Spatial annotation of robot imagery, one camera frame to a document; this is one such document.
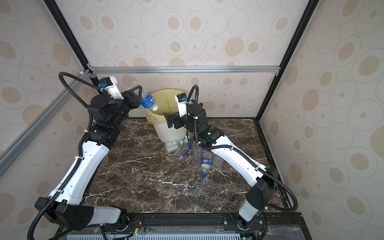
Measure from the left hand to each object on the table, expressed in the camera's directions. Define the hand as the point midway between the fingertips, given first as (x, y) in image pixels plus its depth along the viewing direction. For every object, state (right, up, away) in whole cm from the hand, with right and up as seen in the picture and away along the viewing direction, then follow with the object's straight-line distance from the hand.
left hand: (139, 84), depth 60 cm
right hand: (+13, -9, +8) cm, 18 cm away
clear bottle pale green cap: (+36, -38, +29) cm, 60 cm away
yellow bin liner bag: (+2, +3, +41) cm, 42 cm away
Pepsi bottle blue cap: (+29, -39, +30) cm, 57 cm away
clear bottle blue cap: (+14, -31, +36) cm, 50 cm away
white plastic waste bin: (+3, -21, +45) cm, 50 cm away
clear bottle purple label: (+24, -34, +37) cm, 56 cm away
